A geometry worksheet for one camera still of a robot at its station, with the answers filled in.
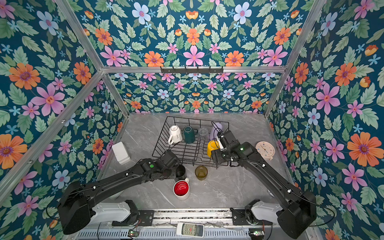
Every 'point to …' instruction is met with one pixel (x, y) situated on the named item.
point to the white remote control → (190, 229)
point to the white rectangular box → (121, 153)
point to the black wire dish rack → (194, 154)
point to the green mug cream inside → (189, 134)
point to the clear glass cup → (203, 132)
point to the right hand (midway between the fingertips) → (219, 154)
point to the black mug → (180, 172)
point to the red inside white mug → (181, 189)
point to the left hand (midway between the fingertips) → (177, 171)
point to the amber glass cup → (201, 172)
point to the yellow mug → (212, 145)
